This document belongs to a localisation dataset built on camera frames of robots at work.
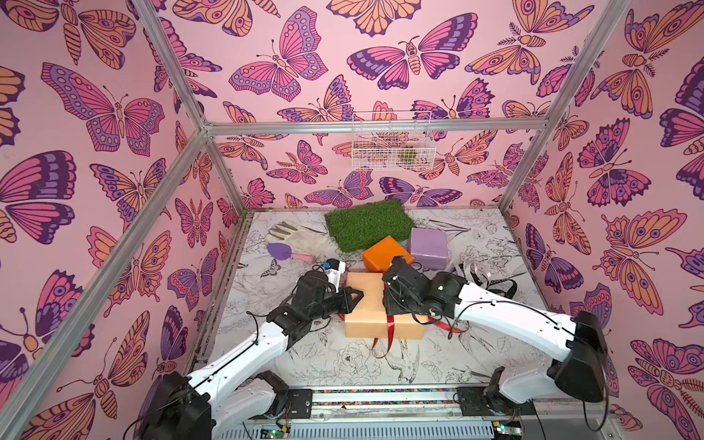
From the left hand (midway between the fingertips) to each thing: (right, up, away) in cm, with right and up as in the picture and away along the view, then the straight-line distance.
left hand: (366, 293), depth 77 cm
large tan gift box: (+1, -7, -1) cm, 7 cm away
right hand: (+6, -2, 0) cm, 7 cm away
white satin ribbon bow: (+40, +3, +21) cm, 45 cm away
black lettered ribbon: (+50, -4, +16) cm, 52 cm away
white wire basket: (+11, +49, +29) cm, 58 cm away
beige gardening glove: (-26, +15, +33) cm, 45 cm away
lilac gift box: (+25, +11, +30) cm, 40 cm away
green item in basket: (+15, +44, +17) cm, 49 cm away
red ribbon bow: (+7, -9, -2) cm, 12 cm away
